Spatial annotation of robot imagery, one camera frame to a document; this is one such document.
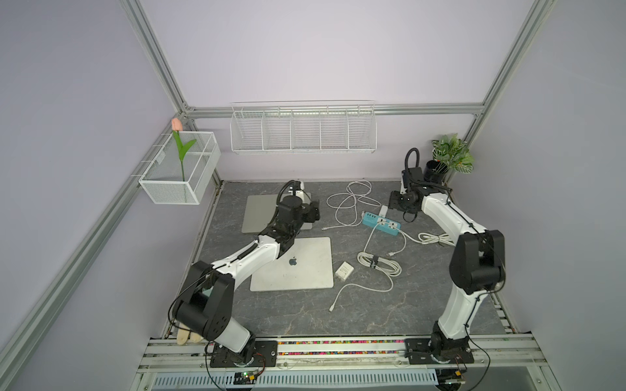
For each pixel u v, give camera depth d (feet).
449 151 3.14
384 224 3.34
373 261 2.99
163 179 2.60
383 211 3.39
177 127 2.71
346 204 3.67
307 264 3.01
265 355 2.43
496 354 2.45
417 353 2.40
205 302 1.44
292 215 2.15
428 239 3.22
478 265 1.67
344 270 2.92
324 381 2.89
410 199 2.28
